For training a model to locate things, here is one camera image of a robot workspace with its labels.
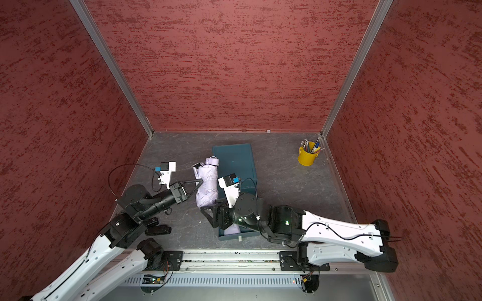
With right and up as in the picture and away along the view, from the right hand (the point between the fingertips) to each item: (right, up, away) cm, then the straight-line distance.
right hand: (209, 212), depth 58 cm
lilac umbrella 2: (+6, -14, +20) cm, 25 cm away
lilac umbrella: (-1, +6, +1) cm, 6 cm away
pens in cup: (+48, +21, +43) cm, 68 cm away
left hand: (-3, +7, +3) cm, 9 cm away
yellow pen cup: (+46, +15, +45) cm, 66 cm away
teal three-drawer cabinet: (+9, +15, +23) cm, 29 cm away
